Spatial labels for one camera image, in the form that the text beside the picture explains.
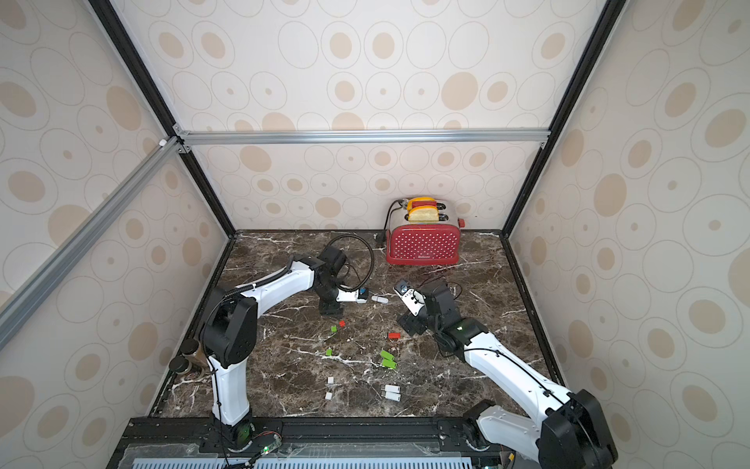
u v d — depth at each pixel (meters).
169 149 0.86
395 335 0.92
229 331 0.51
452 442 0.73
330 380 0.83
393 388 0.82
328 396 0.80
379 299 1.00
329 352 0.88
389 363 0.86
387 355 0.88
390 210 1.06
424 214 0.97
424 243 1.00
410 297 0.70
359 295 0.83
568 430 0.39
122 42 0.71
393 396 0.80
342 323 0.94
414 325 0.73
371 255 0.83
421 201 1.00
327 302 0.83
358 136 0.94
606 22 0.69
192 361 0.80
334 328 0.93
